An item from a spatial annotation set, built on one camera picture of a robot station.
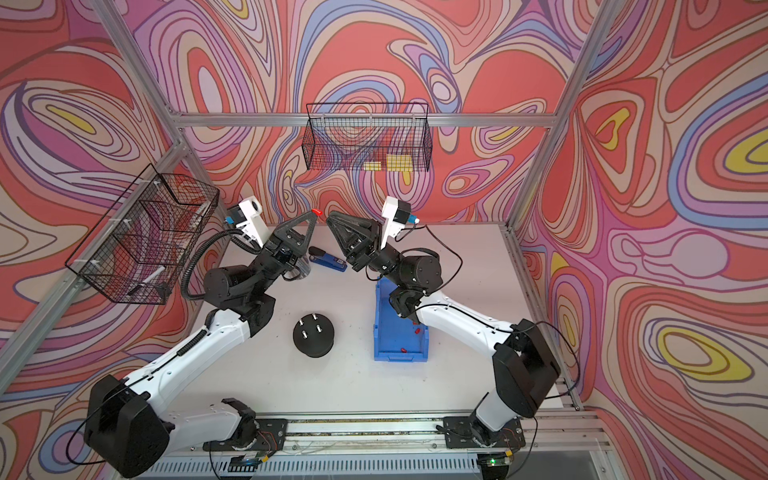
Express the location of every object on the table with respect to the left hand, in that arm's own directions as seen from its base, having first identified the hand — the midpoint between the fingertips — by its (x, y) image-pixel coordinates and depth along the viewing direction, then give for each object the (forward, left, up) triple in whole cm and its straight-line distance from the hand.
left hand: (318, 226), depth 51 cm
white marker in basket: (+6, +48, -24) cm, 54 cm away
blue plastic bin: (+2, -15, -50) cm, 52 cm away
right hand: (+1, -1, -2) cm, 2 cm away
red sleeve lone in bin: (-2, -17, -49) cm, 52 cm away
